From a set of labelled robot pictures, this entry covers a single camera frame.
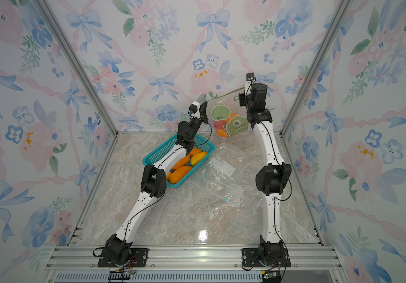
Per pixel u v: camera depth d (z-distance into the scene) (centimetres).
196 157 101
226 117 99
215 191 93
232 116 98
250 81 73
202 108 85
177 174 94
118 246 65
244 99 79
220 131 107
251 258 73
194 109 79
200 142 106
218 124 100
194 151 88
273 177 59
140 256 74
